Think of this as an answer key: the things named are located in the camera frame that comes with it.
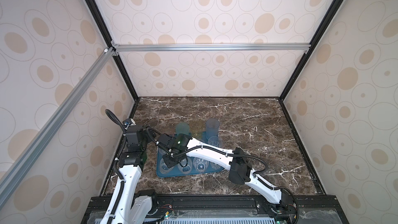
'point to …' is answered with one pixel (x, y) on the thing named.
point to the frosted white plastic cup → (186, 169)
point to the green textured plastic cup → (182, 128)
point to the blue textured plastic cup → (212, 126)
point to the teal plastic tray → (175, 172)
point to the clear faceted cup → (215, 141)
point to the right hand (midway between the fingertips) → (169, 164)
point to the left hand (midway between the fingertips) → (148, 126)
